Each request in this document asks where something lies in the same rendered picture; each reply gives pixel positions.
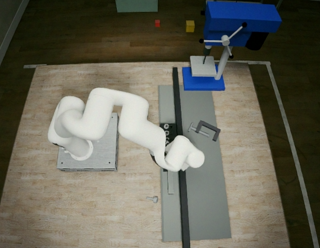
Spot blue drill press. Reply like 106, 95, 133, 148
182, 2, 282, 91

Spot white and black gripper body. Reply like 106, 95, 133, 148
165, 141, 173, 154

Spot grey flanged bushing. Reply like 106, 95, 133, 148
147, 197, 158, 203

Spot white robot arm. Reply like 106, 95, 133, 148
48, 88, 205, 172

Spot black rectangular plate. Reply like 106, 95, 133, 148
160, 123, 177, 142

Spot dark grey c-clamp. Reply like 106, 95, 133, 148
188, 121, 221, 142

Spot long black rectangular bar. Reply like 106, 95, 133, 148
172, 67, 190, 248

